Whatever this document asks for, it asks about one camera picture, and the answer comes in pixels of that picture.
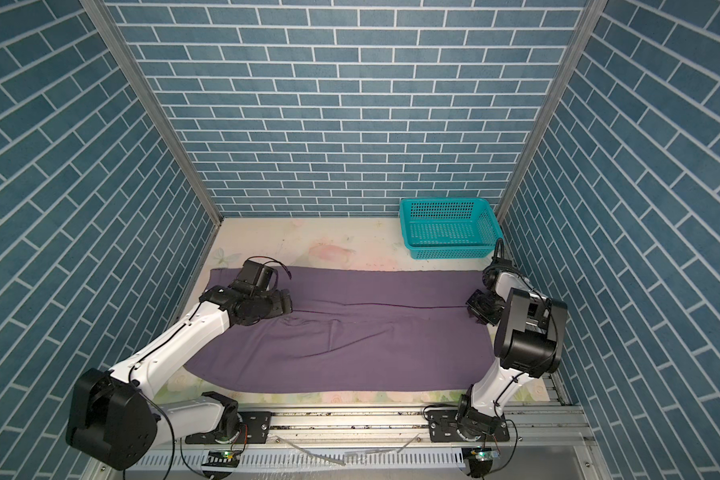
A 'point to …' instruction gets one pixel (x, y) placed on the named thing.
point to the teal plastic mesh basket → (450, 228)
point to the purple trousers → (359, 330)
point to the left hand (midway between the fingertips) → (282, 305)
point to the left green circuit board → (221, 458)
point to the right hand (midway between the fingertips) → (474, 312)
